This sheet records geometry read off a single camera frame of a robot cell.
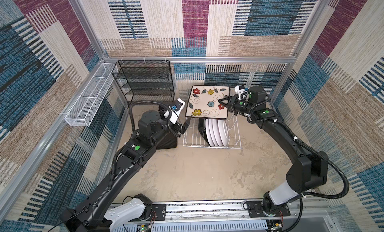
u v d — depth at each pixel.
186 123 0.58
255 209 0.73
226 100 0.76
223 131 0.87
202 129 0.82
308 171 0.43
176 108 0.51
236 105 0.70
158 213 0.73
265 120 0.57
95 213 0.38
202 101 0.79
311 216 0.73
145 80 1.08
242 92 0.74
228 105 0.71
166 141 0.97
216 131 0.85
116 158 0.45
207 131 0.84
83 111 0.92
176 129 0.56
